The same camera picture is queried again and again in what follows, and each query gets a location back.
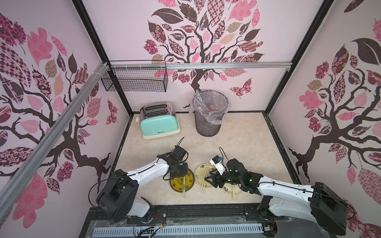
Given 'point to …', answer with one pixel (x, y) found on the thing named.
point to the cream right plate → (227, 189)
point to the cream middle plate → (200, 173)
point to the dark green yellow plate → (176, 183)
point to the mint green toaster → (158, 120)
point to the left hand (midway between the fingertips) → (187, 176)
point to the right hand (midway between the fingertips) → (208, 175)
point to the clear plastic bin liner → (214, 104)
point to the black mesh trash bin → (206, 128)
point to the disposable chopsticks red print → (233, 192)
